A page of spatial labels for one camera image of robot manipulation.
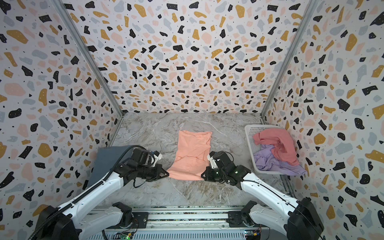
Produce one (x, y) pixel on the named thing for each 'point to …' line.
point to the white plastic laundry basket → (250, 130)
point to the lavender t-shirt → (266, 160)
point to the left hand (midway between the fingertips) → (169, 172)
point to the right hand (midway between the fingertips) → (199, 173)
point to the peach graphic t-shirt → (192, 155)
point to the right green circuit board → (250, 234)
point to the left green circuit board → (124, 235)
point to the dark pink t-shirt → (283, 147)
